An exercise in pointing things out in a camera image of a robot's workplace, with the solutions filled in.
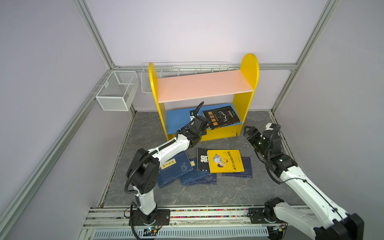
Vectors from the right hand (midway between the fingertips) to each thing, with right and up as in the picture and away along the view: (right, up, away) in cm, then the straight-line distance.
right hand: (248, 131), depth 77 cm
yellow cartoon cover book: (-10, -19, +12) cm, 24 cm away
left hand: (-25, +2, +12) cm, 27 cm away
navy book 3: (+3, -23, +10) cm, 25 cm away
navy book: (-28, -25, +9) cm, 39 cm away
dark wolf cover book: (-24, -19, +12) cm, 33 cm away
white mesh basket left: (-81, +26, +23) cm, 88 cm away
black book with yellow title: (-11, +8, +20) cm, 24 cm away
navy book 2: (-19, -28, +8) cm, 35 cm away
